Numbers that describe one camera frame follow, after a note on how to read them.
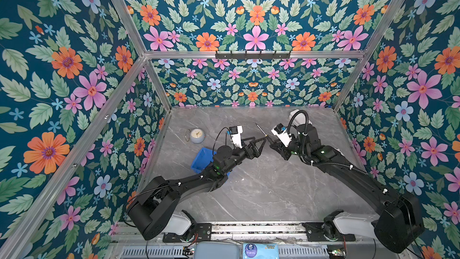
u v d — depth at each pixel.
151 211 0.42
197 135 1.01
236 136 0.69
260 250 0.65
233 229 0.75
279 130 0.67
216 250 0.68
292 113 1.11
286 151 0.70
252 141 0.77
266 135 0.77
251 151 0.67
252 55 0.93
